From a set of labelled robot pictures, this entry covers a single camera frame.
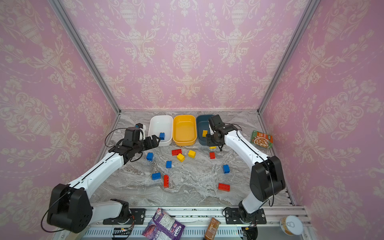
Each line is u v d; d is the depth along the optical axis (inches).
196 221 28.8
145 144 29.9
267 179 17.4
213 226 27.3
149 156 37.2
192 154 37.2
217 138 28.5
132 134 25.5
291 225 26.5
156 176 33.7
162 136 40.5
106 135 44.4
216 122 27.1
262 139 39.3
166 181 32.9
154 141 30.6
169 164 36.2
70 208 15.9
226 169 35.9
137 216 29.4
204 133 41.6
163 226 27.4
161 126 43.4
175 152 37.7
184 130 41.8
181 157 36.7
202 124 40.2
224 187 32.7
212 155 37.9
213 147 32.0
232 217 28.7
